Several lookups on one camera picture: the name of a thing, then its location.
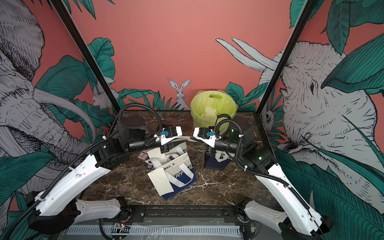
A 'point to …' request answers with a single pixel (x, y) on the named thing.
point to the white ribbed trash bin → (195, 124)
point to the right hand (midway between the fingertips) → (191, 134)
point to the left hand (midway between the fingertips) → (183, 131)
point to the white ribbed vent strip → (162, 230)
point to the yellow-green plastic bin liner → (206, 105)
